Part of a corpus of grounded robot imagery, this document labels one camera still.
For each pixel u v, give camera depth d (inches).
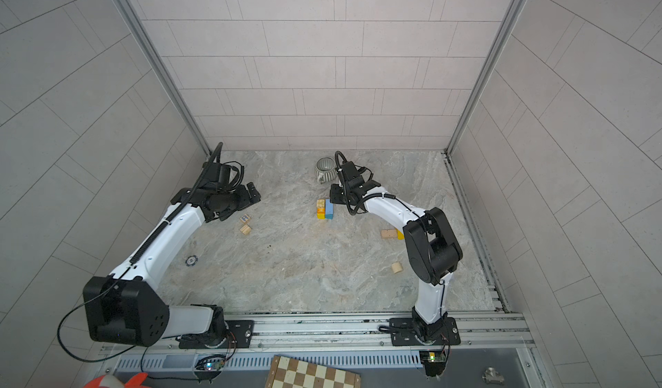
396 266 33.1
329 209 35.9
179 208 20.2
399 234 35.2
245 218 36.9
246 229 35.8
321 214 36.7
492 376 25.2
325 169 41.7
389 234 35.6
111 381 23.6
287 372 25.1
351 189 27.6
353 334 28.6
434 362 26.7
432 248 18.5
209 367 25.3
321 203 35.9
